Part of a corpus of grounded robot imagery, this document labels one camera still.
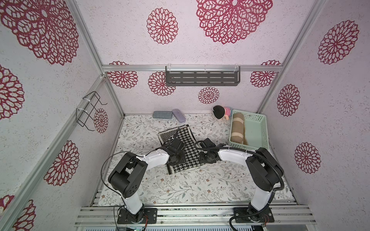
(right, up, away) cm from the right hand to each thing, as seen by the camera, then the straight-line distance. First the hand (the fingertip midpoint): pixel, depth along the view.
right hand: (201, 158), depth 95 cm
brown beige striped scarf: (+27, +16, +7) cm, 32 cm away
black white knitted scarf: (-5, 0, -2) cm, 6 cm away
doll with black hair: (+18, +32, +20) cm, 42 cm away
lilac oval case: (-15, +30, +22) cm, 40 cm away
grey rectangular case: (-29, +31, +22) cm, 48 cm away
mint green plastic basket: (+45, +18, +18) cm, 52 cm away
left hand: (-12, -1, -2) cm, 12 cm away
